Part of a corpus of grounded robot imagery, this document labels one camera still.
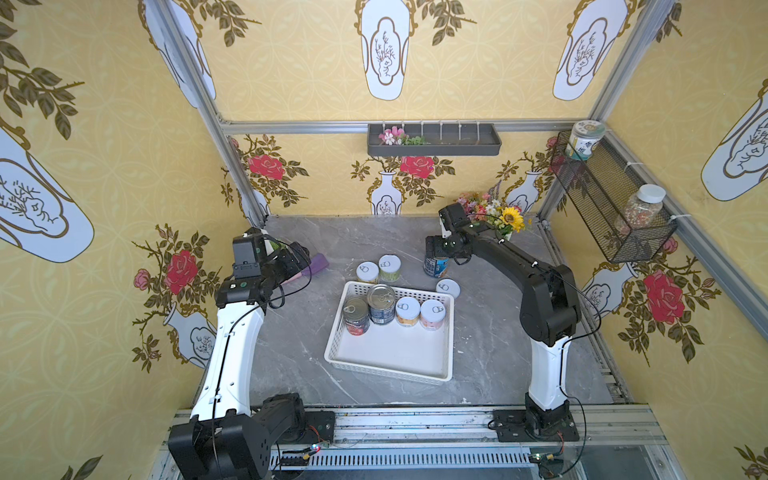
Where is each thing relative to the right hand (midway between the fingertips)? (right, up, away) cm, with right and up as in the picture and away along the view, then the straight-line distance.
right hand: (448, 245), depth 98 cm
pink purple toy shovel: (-45, -6, +9) cm, 46 cm away
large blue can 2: (-22, -16, -13) cm, 30 cm away
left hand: (-47, -4, -20) cm, 52 cm away
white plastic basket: (-14, -33, -8) cm, 36 cm away
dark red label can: (-29, -19, -15) cm, 37 cm away
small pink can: (-7, -20, -11) cm, 24 cm away
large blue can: (-4, -7, -1) cm, 8 cm away
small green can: (-19, -8, +2) cm, 21 cm away
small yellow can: (-27, -9, 0) cm, 28 cm away
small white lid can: (0, -13, -4) cm, 13 cm away
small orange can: (-14, -20, -9) cm, 26 cm away
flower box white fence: (+14, +12, +1) cm, 18 cm away
